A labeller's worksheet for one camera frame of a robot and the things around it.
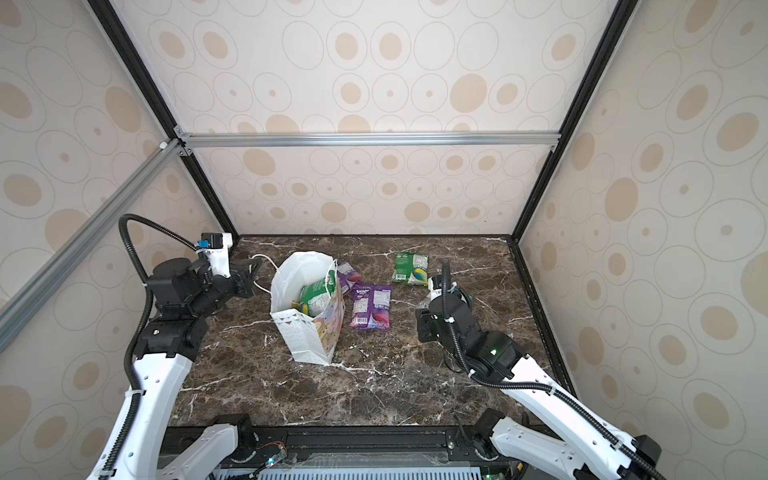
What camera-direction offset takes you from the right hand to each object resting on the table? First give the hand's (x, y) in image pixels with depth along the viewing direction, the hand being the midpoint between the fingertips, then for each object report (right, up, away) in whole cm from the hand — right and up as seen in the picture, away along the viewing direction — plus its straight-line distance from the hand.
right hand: (424, 310), depth 73 cm
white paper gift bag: (-29, -8, +5) cm, 31 cm away
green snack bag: (-29, +2, +10) cm, 31 cm away
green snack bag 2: (-1, +10, +33) cm, 35 cm away
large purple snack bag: (-14, -3, +24) cm, 28 cm away
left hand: (-37, +13, -5) cm, 39 cm away
